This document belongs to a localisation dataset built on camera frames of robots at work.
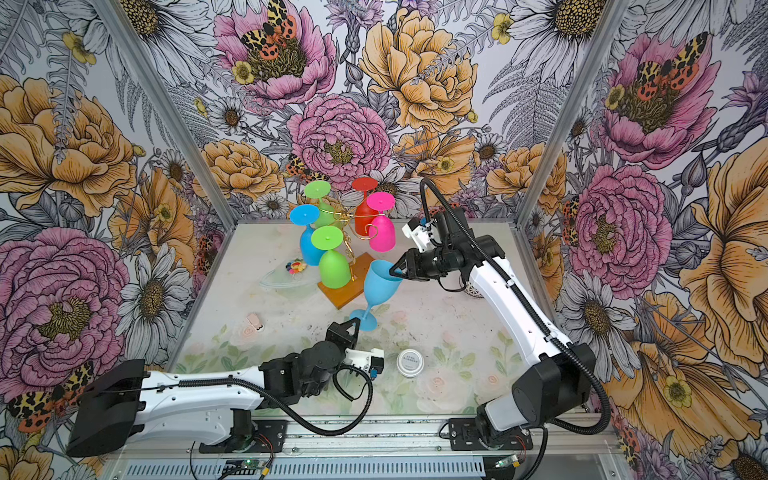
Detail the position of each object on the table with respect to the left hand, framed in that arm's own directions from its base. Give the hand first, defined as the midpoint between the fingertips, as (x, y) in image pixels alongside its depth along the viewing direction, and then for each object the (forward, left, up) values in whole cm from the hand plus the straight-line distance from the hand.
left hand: (350, 318), depth 76 cm
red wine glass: (+30, -2, +8) cm, 31 cm away
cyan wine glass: (+20, +11, +17) cm, 28 cm away
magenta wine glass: (+21, -8, +9) cm, 24 cm away
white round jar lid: (-8, -15, -11) cm, 20 cm away
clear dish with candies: (+26, +24, -16) cm, 39 cm away
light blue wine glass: (+2, -8, +11) cm, 14 cm away
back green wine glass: (+30, +9, +16) cm, 36 cm away
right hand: (+5, -11, +9) cm, 15 cm away
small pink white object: (+6, +31, -16) cm, 35 cm away
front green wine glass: (+10, +4, +8) cm, 13 cm away
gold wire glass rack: (+21, +1, +14) cm, 25 cm away
